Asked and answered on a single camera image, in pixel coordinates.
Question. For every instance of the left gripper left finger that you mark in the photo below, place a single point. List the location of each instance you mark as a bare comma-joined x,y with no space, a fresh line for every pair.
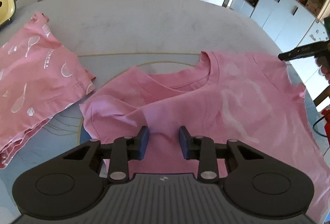
138,144

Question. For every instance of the plain pink t-shirt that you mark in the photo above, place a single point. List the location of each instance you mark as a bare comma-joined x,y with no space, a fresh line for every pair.
247,97

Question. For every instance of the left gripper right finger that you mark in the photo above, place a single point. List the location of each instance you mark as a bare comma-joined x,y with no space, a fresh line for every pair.
190,146

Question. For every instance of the folded pink tennis-print garment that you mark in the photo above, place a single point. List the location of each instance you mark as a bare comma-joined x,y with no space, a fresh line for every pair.
40,78

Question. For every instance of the person's right hand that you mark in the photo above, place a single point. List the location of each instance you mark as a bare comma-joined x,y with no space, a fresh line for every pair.
323,64

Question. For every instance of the red cloth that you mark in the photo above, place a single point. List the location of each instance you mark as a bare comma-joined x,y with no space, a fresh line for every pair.
325,113

